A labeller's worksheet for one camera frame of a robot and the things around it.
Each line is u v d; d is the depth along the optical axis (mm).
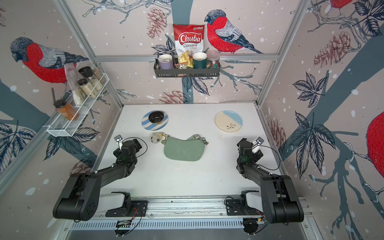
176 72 882
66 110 661
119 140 770
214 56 869
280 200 413
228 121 1102
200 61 811
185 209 744
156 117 1078
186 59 849
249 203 619
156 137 952
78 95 718
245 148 687
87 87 762
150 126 1069
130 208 691
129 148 699
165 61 796
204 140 976
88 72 778
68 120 659
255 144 744
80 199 418
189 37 778
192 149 925
